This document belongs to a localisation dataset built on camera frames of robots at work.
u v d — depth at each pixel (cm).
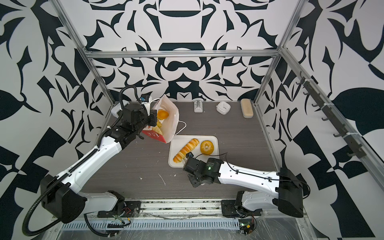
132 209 74
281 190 41
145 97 65
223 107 114
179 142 97
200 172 56
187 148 92
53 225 42
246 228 71
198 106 115
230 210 73
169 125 91
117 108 107
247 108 112
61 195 39
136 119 59
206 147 94
